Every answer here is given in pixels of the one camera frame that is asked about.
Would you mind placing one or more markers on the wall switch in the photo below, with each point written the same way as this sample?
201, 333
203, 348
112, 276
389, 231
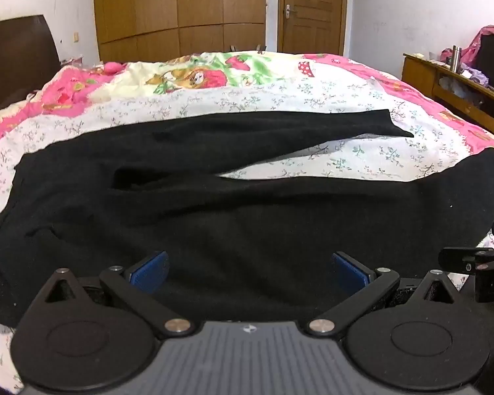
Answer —
76, 37

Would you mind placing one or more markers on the wooden wardrobe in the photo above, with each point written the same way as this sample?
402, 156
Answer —
177, 8

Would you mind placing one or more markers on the pink cloth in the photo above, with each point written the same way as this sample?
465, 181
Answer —
475, 43

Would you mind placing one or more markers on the floral printed blanket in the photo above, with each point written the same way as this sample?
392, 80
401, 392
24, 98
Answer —
247, 94

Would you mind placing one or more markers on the wooden door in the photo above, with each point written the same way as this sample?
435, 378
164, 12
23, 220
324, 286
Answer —
311, 10

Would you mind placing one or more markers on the purple cloth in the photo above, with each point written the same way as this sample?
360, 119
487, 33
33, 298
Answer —
475, 77

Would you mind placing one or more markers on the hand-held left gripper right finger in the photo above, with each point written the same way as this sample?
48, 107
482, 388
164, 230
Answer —
350, 273

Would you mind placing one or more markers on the black pants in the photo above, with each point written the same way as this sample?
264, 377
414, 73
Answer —
230, 230

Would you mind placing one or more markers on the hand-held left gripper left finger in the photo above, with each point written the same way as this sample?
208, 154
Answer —
150, 275

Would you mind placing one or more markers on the dark wooden headboard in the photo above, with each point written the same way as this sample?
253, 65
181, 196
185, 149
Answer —
14, 55

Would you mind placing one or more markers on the metal thermos bottle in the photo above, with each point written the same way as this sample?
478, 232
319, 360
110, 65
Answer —
455, 58

